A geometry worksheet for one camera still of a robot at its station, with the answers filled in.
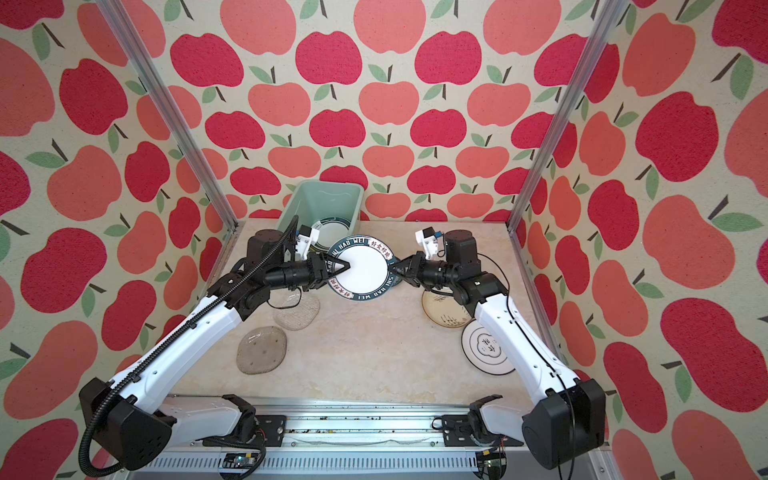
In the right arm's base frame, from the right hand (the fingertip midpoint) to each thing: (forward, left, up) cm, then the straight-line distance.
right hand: (395, 266), depth 72 cm
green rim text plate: (-3, +6, -1) cm, 7 cm away
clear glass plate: (-8, +26, -13) cm, 30 cm away
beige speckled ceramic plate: (+5, -16, -28) cm, 33 cm away
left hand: (-4, +10, +2) cm, 11 cm away
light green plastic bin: (+42, +34, -17) cm, 57 cm away
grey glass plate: (-14, +39, -28) cm, 50 cm away
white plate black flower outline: (-7, -27, -29) cm, 41 cm away
